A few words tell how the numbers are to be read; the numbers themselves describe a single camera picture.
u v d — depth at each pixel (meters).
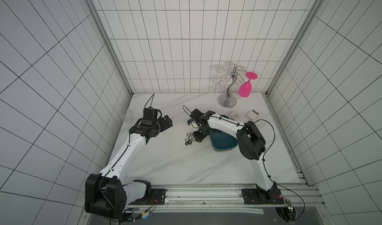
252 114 1.05
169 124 0.77
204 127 0.73
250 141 0.54
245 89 0.98
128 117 1.03
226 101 1.14
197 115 0.79
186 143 0.92
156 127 0.70
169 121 0.79
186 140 0.93
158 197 0.73
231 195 0.74
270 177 0.61
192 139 0.93
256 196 0.66
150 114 0.62
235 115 1.00
